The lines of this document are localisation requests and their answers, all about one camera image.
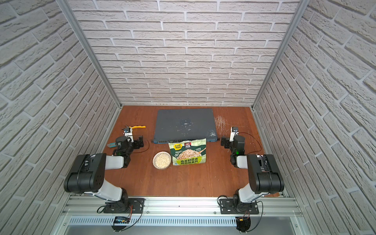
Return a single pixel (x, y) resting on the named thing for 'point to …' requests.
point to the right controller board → (243, 223)
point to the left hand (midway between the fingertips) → (132, 133)
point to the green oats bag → (188, 152)
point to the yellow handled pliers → (137, 126)
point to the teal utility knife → (111, 145)
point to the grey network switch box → (173, 125)
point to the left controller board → (120, 220)
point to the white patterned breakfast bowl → (161, 160)
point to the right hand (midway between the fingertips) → (226, 134)
